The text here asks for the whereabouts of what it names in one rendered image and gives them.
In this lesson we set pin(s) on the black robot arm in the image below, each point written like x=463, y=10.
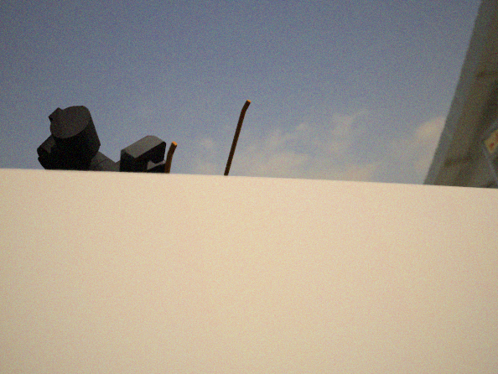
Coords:
x=74, y=144

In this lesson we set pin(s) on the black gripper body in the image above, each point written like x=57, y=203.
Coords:
x=135, y=157

